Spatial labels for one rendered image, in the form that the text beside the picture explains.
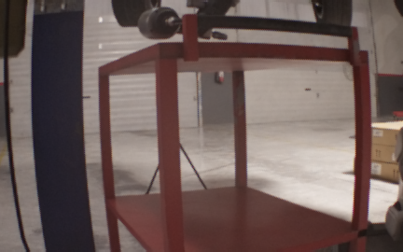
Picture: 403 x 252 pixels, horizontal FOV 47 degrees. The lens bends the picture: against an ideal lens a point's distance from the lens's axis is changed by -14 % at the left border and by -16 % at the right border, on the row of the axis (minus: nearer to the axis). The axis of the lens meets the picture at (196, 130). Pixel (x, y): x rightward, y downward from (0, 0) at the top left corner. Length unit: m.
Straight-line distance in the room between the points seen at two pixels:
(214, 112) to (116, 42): 2.62
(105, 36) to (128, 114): 1.73
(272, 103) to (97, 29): 4.33
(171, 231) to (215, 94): 10.61
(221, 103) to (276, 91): 1.41
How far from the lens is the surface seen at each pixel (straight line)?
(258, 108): 11.96
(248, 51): 0.92
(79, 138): 1.83
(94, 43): 10.93
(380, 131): 4.46
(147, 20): 1.37
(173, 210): 0.89
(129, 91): 11.01
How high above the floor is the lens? 0.79
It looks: 4 degrees down
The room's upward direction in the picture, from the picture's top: 2 degrees counter-clockwise
